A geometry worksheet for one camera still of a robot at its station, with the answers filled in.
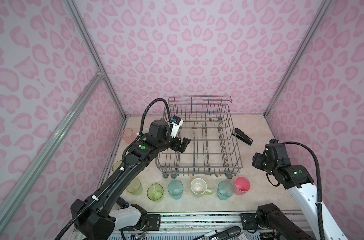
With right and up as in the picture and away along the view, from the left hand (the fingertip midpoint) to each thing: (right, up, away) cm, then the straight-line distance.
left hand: (182, 133), depth 72 cm
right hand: (+37, -12, +1) cm, 39 cm away
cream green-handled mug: (+9, -31, +11) cm, 34 cm away
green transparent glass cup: (-15, -33, +10) cm, 38 cm away
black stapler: (+41, -3, +31) cm, 52 cm away
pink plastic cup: (+33, -29, +10) cm, 45 cm away
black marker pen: (+21, -44, -6) cm, 49 cm away
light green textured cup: (-27, -31, +12) cm, 43 cm away
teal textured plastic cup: (+23, -31, +10) cm, 40 cm away
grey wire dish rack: (+20, -12, +28) cm, 37 cm away
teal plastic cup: (-4, -32, +12) cm, 34 cm away
